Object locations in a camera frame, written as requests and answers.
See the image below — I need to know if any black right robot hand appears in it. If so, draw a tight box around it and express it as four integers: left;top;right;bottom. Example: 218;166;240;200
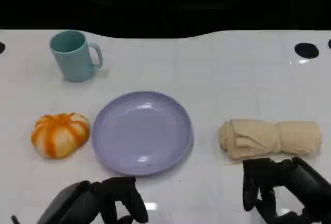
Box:
242;156;331;224

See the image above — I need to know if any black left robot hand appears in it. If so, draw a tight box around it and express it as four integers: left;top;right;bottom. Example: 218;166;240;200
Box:
37;176;149;224

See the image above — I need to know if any beige towel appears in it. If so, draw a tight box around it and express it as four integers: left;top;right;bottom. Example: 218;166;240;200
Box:
218;118;323;160

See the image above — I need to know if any orange and white bread roll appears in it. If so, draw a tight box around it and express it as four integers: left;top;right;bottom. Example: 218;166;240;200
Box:
31;112;91;159

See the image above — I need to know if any lilac plate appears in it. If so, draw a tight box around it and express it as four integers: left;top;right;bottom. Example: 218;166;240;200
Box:
92;91;194;177

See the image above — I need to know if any pale green mug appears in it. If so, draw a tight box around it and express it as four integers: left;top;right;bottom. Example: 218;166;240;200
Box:
49;29;103;83

